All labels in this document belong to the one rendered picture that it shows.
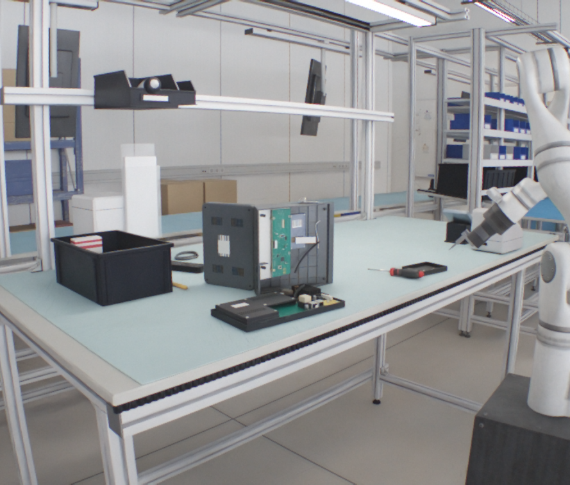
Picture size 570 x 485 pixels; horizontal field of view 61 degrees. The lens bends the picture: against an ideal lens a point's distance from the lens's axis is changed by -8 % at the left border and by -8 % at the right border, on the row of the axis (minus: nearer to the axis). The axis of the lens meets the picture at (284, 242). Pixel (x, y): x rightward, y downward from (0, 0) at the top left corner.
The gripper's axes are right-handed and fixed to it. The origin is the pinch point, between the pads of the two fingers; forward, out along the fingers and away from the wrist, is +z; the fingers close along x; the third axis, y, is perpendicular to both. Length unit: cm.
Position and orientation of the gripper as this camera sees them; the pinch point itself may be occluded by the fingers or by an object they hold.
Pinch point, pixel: (450, 248)
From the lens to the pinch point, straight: 146.6
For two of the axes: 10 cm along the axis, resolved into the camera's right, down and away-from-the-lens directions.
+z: -6.2, 6.4, 4.6
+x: 4.7, -1.6, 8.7
